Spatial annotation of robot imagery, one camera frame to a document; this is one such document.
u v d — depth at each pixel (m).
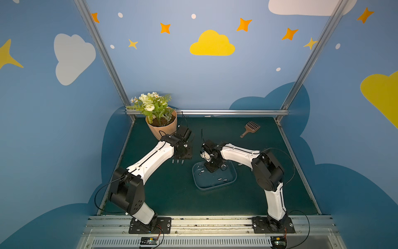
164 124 1.02
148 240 0.72
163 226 0.74
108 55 0.86
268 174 0.52
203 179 0.91
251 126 1.15
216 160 0.71
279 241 0.73
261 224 0.75
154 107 0.85
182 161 0.96
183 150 0.71
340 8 0.69
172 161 0.97
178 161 0.98
